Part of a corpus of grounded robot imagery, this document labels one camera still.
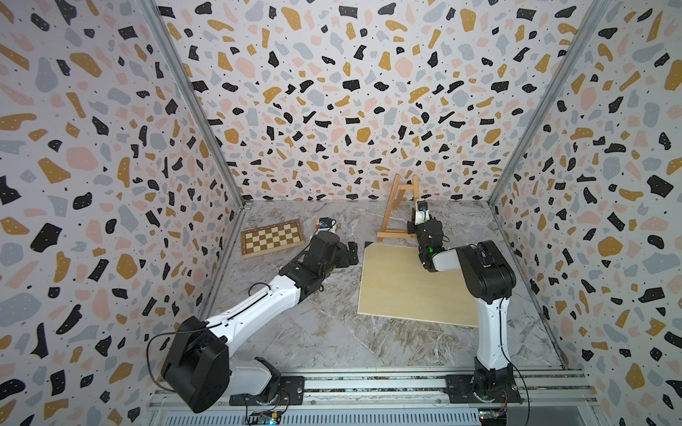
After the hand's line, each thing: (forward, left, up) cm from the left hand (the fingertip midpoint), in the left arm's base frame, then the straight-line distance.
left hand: (348, 244), depth 82 cm
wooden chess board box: (+17, +31, -18) cm, 40 cm away
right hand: (+22, -27, -6) cm, 35 cm away
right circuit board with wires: (-43, -39, -21) cm, 61 cm away
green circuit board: (-42, +22, -20) cm, 51 cm away
